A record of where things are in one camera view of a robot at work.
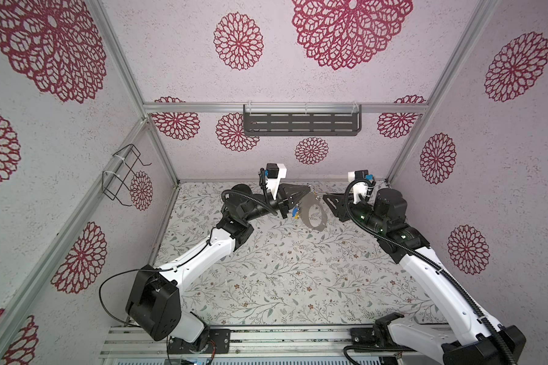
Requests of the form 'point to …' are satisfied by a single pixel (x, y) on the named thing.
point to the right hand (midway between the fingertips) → (328, 192)
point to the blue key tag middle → (294, 211)
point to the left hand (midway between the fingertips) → (307, 190)
